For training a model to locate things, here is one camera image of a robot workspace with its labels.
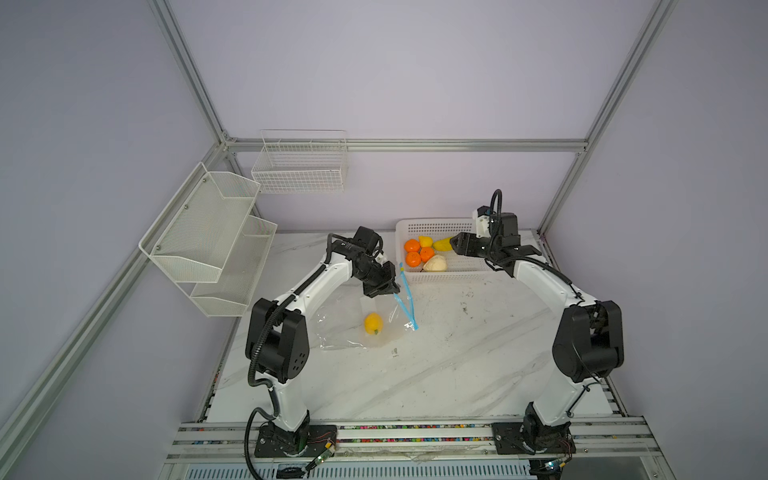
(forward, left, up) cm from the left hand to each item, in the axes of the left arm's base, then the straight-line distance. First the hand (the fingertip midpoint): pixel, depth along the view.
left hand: (399, 290), depth 83 cm
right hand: (+16, -18, +4) cm, 25 cm away
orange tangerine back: (+29, -6, -12) cm, 32 cm away
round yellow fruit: (-6, +8, -9) cm, 13 cm away
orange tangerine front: (+22, -6, -13) cm, 26 cm away
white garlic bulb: (+19, -14, -11) cm, 26 cm away
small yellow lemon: (+30, -11, -11) cm, 34 cm away
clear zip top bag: (-1, +15, -15) cm, 21 cm away
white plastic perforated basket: (+20, -23, -15) cm, 34 cm away
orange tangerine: (+24, -11, -12) cm, 29 cm away
